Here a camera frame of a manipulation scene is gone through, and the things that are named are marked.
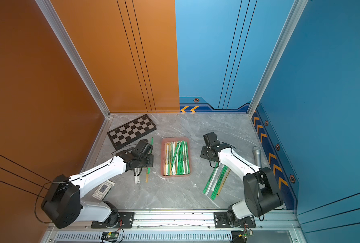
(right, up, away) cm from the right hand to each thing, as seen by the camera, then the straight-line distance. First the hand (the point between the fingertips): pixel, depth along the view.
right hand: (204, 153), depth 90 cm
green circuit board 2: (+16, -34, -21) cm, 43 cm away
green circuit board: (-48, -37, -18) cm, 63 cm away
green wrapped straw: (+3, -14, -4) cm, 15 cm away
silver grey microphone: (+33, 0, +4) cm, 33 cm away
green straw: (-33, -9, -6) cm, 34 cm away
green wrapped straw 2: (+7, -16, -6) cm, 18 cm away
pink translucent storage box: (-18, -3, +4) cm, 19 cm away
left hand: (-31, -2, -3) cm, 31 cm away
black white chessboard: (-50, +13, +15) cm, 54 cm away
